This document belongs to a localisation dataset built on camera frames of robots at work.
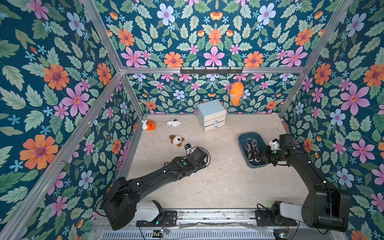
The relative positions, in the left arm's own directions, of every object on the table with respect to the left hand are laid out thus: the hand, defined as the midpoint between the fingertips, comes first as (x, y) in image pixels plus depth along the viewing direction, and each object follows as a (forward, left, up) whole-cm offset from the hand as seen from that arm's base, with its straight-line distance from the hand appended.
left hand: (205, 161), depth 83 cm
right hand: (+2, -31, +1) cm, 31 cm away
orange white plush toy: (+35, +39, -5) cm, 53 cm away
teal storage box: (+16, -39, -6) cm, 43 cm away
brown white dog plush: (+22, +18, -7) cm, 29 cm away
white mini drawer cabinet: (+32, -7, +3) cm, 33 cm away
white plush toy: (+38, +20, -8) cm, 44 cm away
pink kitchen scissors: (+7, -32, -9) cm, 34 cm away
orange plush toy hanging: (+40, -24, +16) cm, 49 cm away
